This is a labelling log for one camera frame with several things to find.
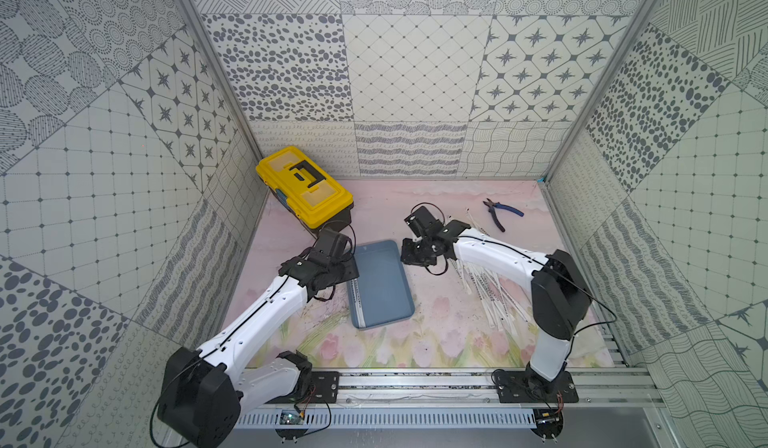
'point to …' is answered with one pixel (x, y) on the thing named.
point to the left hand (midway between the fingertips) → (350, 262)
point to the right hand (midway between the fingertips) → (407, 260)
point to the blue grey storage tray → (381, 293)
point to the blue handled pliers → (491, 208)
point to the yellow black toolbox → (310, 193)
